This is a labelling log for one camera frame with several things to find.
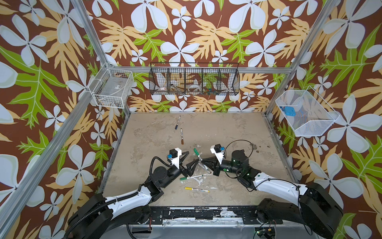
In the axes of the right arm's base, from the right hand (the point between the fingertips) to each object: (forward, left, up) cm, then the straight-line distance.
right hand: (202, 162), depth 75 cm
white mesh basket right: (+20, -60, +13) cm, 65 cm away
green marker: (-2, +6, -16) cm, 17 cm away
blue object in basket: (+28, -53, +8) cm, 61 cm away
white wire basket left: (+40, +52, +17) cm, 68 cm away
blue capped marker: (+42, +16, -17) cm, 48 cm away
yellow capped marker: (-9, +3, -16) cm, 19 cm away
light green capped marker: (+3, +2, +3) cm, 5 cm away
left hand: (+2, +5, +5) cm, 7 cm away
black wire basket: (+53, +3, +15) cm, 55 cm away
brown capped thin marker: (+26, +12, -17) cm, 33 cm away
